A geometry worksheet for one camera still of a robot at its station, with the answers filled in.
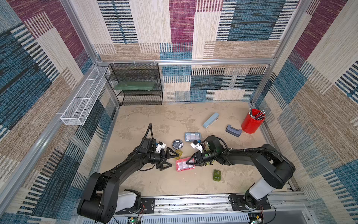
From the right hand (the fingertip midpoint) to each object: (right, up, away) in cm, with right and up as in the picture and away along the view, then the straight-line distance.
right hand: (190, 164), depth 81 cm
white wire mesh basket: (-72, +30, +11) cm, 79 cm away
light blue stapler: (+17, +25, +24) cm, 38 cm away
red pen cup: (+41, +25, +9) cm, 49 cm away
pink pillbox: (-5, 0, +1) cm, 5 cm away
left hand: (-8, +3, -1) cm, 9 cm away
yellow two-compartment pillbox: (-6, +5, +9) cm, 12 cm away
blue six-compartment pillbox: (+2, +13, +18) cm, 23 cm away
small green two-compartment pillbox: (+15, -6, 0) cm, 17 cm away
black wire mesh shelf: (-38, +60, +21) cm, 73 cm away
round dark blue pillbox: (-7, +9, +15) cm, 19 cm away
